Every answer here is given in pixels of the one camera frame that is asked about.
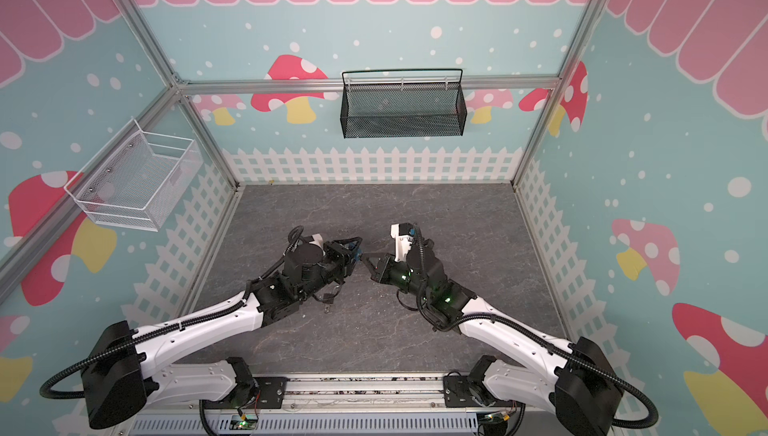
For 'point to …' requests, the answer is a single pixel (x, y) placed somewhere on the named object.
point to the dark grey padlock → (328, 298)
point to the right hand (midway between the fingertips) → (358, 258)
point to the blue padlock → (357, 255)
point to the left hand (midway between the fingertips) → (366, 248)
